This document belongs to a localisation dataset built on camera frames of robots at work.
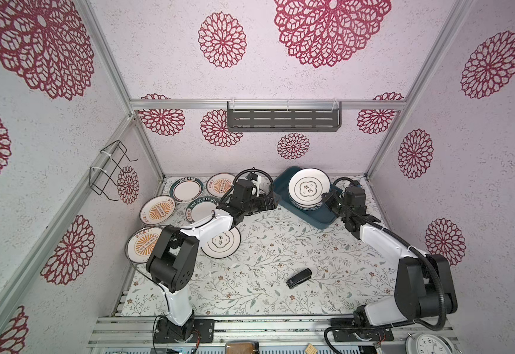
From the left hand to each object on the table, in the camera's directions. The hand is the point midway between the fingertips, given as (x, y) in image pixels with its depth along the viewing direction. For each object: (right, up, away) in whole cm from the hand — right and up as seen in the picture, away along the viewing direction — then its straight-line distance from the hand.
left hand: (271, 201), depth 90 cm
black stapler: (+11, -28, -8) cm, 31 cm away
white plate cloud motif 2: (-21, -19, +5) cm, 29 cm away
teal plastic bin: (+23, -8, +10) cm, 27 cm away
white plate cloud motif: (+16, +6, +4) cm, 17 cm away
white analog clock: (+48, -44, -21) cm, 68 cm away
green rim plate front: (+17, -3, +15) cm, 23 cm away
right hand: (+20, +5, -2) cm, 21 cm away
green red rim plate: (-43, +5, +24) cm, 49 cm away
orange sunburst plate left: (-54, -4, +16) cm, 57 cm away
